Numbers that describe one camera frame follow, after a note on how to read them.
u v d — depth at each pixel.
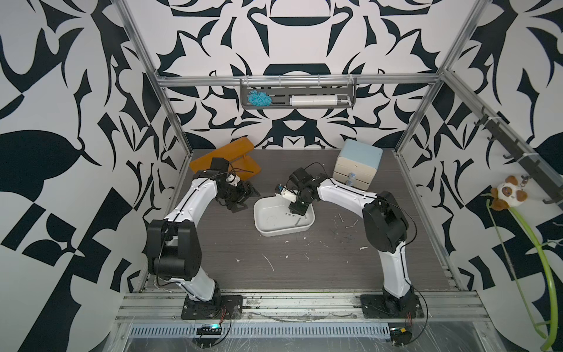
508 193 0.60
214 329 0.73
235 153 1.03
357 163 0.96
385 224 0.53
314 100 0.89
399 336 0.71
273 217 0.94
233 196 0.76
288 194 0.85
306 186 0.71
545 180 0.53
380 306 0.73
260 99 0.91
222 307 0.73
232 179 0.77
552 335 0.50
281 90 0.94
